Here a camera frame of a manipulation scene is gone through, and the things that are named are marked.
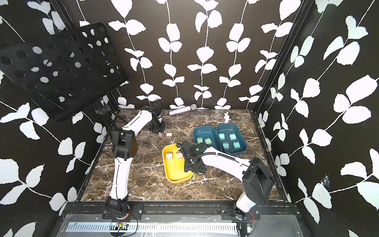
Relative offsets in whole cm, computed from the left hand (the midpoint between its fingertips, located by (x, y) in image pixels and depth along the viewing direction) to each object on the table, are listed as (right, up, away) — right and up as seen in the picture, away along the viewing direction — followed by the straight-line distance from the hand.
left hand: (163, 129), depth 102 cm
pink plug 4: (+12, -16, -9) cm, 22 cm away
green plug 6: (+50, -11, -4) cm, 52 cm away
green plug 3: (+41, -5, -1) cm, 41 cm away
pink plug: (-1, -4, -3) cm, 5 cm away
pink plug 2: (+3, -4, +3) cm, 6 cm away
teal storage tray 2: (+47, 0, +5) cm, 47 cm away
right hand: (+19, -21, -21) cm, 35 cm away
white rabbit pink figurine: (+46, +8, +6) cm, 47 cm away
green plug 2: (+31, -8, -2) cm, 32 cm away
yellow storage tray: (+10, -22, -11) cm, 26 cm away
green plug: (+25, -7, -3) cm, 26 cm away
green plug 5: (+43, -11, -3) cm, 45 cm away
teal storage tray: (+30, -2, +8) cm, 31 cm away
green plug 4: (+49, -5, +1) cm, 49 cm away
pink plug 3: (+6, -16, -10) cm, 20 cm away
